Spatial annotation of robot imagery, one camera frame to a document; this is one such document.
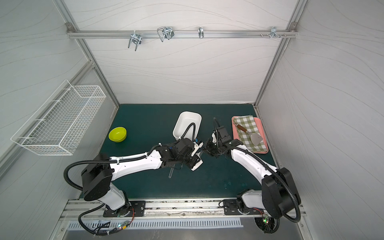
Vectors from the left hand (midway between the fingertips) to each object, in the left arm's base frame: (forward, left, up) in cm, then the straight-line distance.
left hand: (199, 159), depth 79 cm
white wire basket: (+5, +66, +21) cm, 69 cm away
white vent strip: (-28, +20, -11) cm, 36 cm away
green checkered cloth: (+34, -35, -10) cm, 50 cm away
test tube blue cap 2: (+4, -1, 0) cm, 4 cm away
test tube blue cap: (-3, +17, -11) cm, 20 cm away
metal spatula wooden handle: (+21, -38, -10) cm, 45 cm away
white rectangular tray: (+33, +12, -10) cm, 36 cm away
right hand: (+7, -1, 0) cm, 7 cm away
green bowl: (+20, +56, -8) cm, 60 cm away
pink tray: (+34, -44, -10) cm, 57 cm away
